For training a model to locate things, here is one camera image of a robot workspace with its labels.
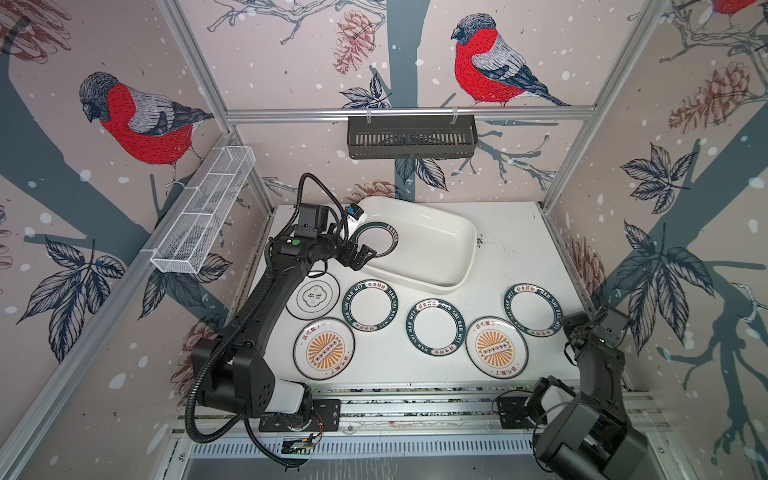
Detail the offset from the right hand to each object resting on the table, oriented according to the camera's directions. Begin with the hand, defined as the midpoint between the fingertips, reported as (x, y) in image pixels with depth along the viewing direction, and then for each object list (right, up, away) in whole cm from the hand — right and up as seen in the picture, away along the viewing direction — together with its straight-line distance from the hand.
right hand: (574, 323), depth 83 cm
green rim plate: (-2, +5, +12) cm, 13 cm away
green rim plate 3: (-39, -3, +5) cm, 39 cm away
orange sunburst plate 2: (-21, -8, +2) cm, 23 cm away
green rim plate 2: (-59, +3, +10) cm, 60 cm away
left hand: (-60, +23, -4) cm, 65 cm away
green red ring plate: (-56, +29, +31) cm, 70 cm away
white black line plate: (-77, +5, +12) cm, 78 cm away
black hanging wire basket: (-45, +60, +21) cm, 78 cm away
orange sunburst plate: (-72, -8, +2) cm, 72 cm away
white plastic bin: (-35, +19, +24) cm, 47 cm away
